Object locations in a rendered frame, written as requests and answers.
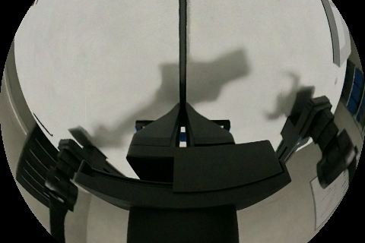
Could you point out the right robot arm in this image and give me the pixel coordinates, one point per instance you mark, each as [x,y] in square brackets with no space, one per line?
[320,127]

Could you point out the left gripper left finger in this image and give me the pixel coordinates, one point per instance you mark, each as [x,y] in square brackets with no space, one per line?
[163,131]

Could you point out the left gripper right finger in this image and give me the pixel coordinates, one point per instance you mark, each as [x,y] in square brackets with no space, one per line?
[200,131]

